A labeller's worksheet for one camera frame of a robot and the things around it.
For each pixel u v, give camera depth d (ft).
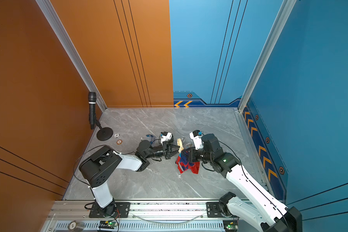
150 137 3.33
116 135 3.38
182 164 2.38
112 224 2.30
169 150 2.43
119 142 3.27
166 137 2.59
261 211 1.29
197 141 2.20
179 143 2.47
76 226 2.12
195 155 2.09
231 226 2.33
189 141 3.27
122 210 2.42
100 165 1.68
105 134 3.39
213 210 2.38
